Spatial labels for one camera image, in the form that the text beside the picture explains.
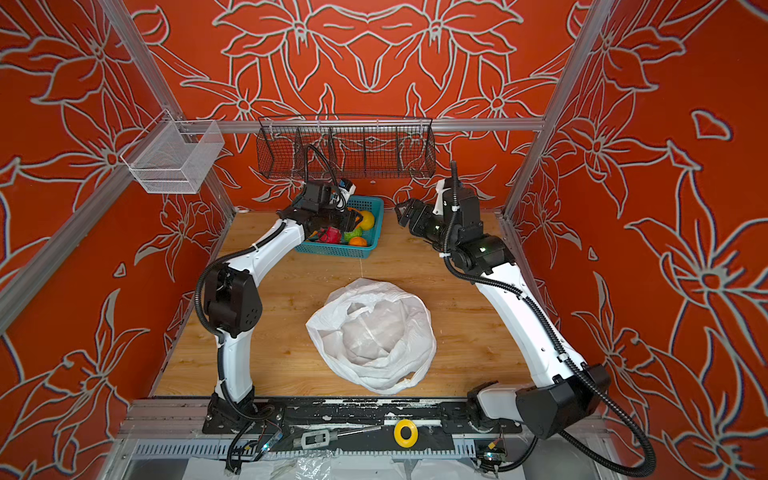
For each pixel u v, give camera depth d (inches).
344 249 39.6
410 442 27.0
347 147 38.4
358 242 40.5
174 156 36.2
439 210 24.1
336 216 31.8
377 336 34.4
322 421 28.9
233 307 20.8
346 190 32.0
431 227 24.0
